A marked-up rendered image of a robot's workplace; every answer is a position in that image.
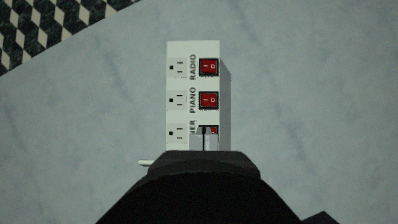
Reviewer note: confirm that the white power strip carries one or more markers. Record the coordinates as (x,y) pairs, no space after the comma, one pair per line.
(192,90)

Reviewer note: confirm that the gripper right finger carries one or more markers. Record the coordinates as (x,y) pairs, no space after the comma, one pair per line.
(210,140)

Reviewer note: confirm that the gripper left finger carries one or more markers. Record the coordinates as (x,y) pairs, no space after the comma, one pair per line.
(196,140)

